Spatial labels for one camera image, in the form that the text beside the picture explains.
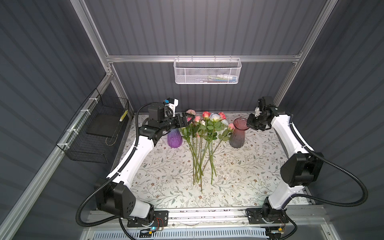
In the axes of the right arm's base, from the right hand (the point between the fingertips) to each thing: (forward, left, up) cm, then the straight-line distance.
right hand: (249, 125), depth 86 cm
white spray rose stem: (+15, +10, -16) cm, 24 cm away
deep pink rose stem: (+7, +25, -14) cm, 30 cm away
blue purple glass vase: (-3, +45, -8) cm, 46 cm away
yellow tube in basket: (+1, +72, +9) cm, 72 cm away
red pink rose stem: (+12, +16, -14) cm, 24 cm away
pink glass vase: (-2, +6, -10) cm, 12 cm away
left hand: (-5, +34, +13) cm, 37 cm away
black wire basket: (-14, +83, +10) cm, 85 cm away
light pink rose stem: (+6, +12, -19) cm, 23 cm away
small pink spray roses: (+4, +34, -15) cm, 38 cm away
